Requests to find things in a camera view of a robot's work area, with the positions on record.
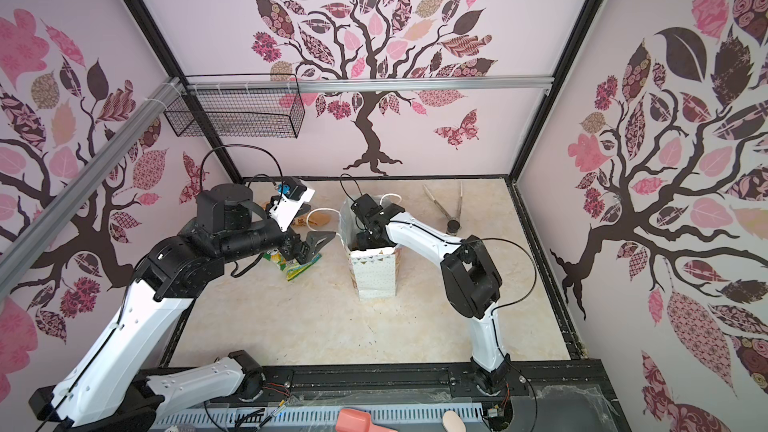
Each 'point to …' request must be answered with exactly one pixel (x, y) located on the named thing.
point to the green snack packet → (291, 267)
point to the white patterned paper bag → (374, 272)
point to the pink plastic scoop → (351, 420)
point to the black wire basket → (240, 106)
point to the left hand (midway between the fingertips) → (318, 225)
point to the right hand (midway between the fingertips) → (369, 244)
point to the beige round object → (452, 422)
